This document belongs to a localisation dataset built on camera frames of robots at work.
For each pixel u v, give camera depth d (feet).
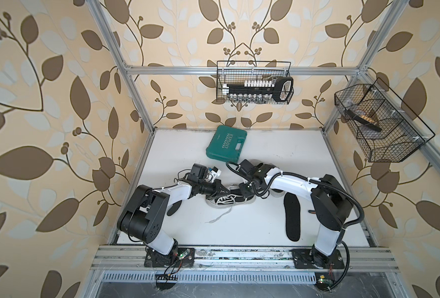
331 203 1.56
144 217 1.50
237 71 2.99
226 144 3.54
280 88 2.75
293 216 2.81
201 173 2.48
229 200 2.79
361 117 2.46
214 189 2.59
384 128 2.41
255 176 2.17
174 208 2.86
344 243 2.24
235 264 2.43
